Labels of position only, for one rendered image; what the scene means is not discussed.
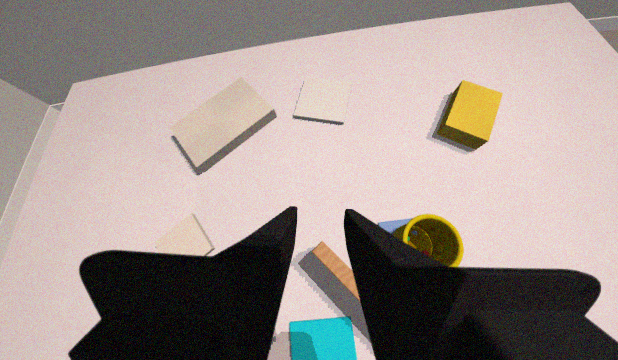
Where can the cream flat square tile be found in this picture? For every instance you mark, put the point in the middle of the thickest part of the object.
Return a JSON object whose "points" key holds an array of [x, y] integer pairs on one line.
{"points": [[323, 100]]}

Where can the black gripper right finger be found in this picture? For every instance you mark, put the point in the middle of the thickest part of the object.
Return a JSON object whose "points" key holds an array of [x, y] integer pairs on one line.
{"points": [[415, 305]]}

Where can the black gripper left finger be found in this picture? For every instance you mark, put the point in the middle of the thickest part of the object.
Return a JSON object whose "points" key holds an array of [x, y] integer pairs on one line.
{"points": [[240, 288]]}

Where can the yellow block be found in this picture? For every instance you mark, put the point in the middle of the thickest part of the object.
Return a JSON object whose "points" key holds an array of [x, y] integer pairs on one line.
{"points": [[470, 115]]}

